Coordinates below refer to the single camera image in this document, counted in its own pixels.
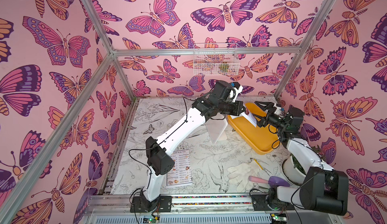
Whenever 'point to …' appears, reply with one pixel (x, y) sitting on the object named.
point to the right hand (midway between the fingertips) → (255, 107)
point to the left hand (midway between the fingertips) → (248, 109)
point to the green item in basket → (224, 67)
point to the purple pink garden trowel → (272, 181)
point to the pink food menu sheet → (250, 116)
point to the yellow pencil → (259, 164)
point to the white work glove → (239, 174)
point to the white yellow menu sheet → (181, 173)
